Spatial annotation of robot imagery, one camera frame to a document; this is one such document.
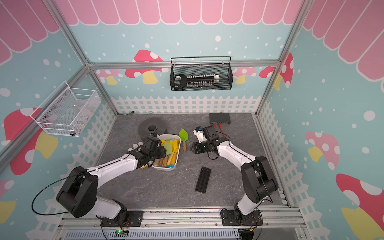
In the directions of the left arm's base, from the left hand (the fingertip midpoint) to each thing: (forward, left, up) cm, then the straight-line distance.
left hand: (164, 152), depth 90 cm
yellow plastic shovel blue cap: (+8, -5, -3) cm, 10 cm away
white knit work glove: (+9, +22, -8) cm, 25 cm away
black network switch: (+36, -37, -8) cm, 53 cm away
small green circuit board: (-40, +17, -10) cm, 45 cm away
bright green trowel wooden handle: (+18, -10, -6) cm, 21 cm away
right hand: (+2, -18, +3) cm, 18 cm away
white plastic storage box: (-6, +3, -3) cm, 8 cm away
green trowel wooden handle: (+6, -1, -3) cm, 7 cm away
